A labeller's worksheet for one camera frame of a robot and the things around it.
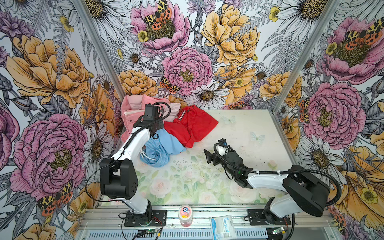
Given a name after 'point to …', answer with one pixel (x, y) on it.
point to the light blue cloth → (156, 151)
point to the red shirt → (192, 124)
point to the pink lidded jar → (185, 215)
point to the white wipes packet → (222, 228)
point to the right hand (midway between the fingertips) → (211, 150)
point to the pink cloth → (133, 106)
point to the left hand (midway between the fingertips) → (157, 126)
